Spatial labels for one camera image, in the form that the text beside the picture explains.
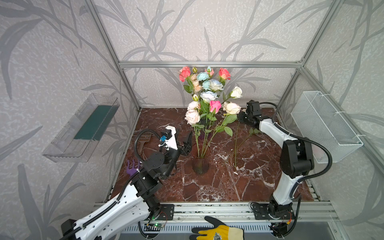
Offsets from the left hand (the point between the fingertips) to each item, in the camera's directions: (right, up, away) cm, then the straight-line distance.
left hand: (188, 127), depth 63 cm
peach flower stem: (+3, +21, +20) cm, 29 cm away
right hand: (+31, +8, +35) cm, 48 cm away
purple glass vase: (+8, +2, +8) cm, 11 cm away
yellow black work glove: (+14, -47, +4) cm, 49 cm away
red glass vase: (+5, -14, +14) cm, 21 cm away
